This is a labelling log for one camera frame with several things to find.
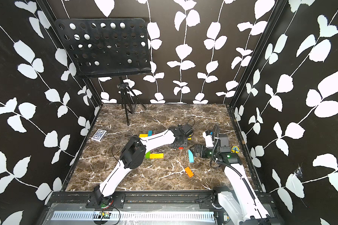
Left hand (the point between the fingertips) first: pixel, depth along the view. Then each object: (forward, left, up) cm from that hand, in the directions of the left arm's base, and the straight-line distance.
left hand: (184, 142), depth 96 cm
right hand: (-10, -4, +13) cm, 18 cm away
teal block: (+9, +25, -1) cm, 27 cm away
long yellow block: (-9, +20, -1) cm, 21 cm away
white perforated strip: (-41, +28, -1) cm, 49 cm away
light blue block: (-10, -3, -1) cm, 11 cm away
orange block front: (-20, -1, -1) cm, 20 cm away
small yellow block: (+2, -4, 0) cm, 4 cm away
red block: (-4, +3, -1) cm, 5 cm away
